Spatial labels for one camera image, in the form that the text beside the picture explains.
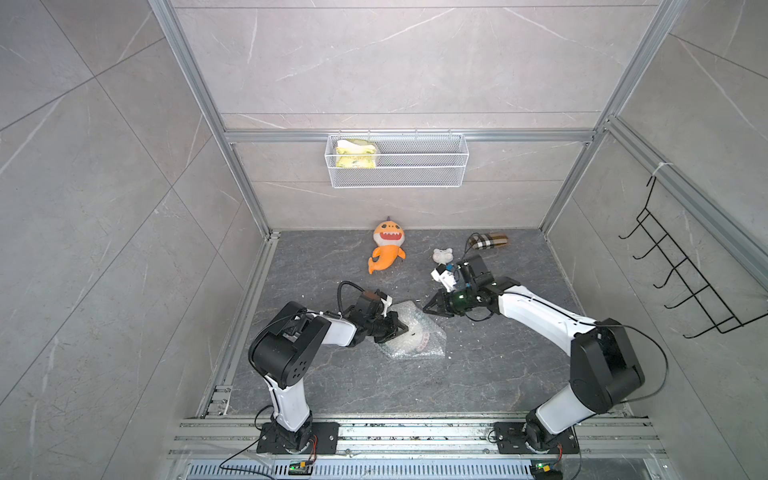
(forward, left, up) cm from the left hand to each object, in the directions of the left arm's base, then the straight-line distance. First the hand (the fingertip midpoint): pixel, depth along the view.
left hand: (412, 327), depth 91 cm
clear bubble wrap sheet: (+3, +1, +4) cm, 5 cm away
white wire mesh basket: (+49, +1, +28) cm, 56 cm away
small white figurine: (+27, -13, +2) cm, 30 cm away
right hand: (0, -4, +10) cm, 11 cm away
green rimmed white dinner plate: (-4, 0, 0) cm, 5 cm away
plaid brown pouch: (+34, -32, +1) cm, 47 cm away
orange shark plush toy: (+33, +6, +6) cm, 35 cm away
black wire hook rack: (-14, -60, +31) cm, 69 cm away
